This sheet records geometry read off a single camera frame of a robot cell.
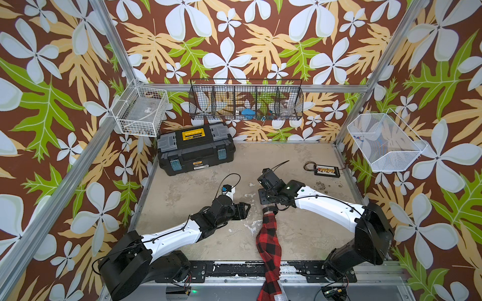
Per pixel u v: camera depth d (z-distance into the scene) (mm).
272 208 842
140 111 861
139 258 411
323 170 1045
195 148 937
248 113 938
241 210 730
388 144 814
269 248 764
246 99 989
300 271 744
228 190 749
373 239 426
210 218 636
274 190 647
